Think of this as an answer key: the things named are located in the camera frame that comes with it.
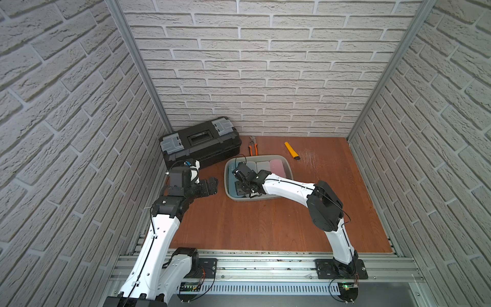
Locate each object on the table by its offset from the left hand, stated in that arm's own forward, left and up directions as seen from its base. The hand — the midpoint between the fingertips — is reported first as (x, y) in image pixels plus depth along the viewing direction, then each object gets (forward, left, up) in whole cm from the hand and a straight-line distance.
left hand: (210, 178), depth 76 cm
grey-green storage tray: (+18, -36, -14) cm, 43 cm away
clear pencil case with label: (+18, -18, -16) cm, 30 cm away
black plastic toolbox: (+24, +5, -4) cm, 25 cm away
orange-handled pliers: (+40, -19, -19) cm, 49 cm away
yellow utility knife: (+28, -43, -19) cm, 55 cm away
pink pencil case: (+17, -31, -16) cm, 39 cm away
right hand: (+5, -13, -15) cm, 20 cm away
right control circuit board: (-37, -54, -20) cm, 68 cm away
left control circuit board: (-35, +7, -24) cm, 43 cm away
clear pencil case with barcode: (+18, -25, -16) cm, 35 cm away
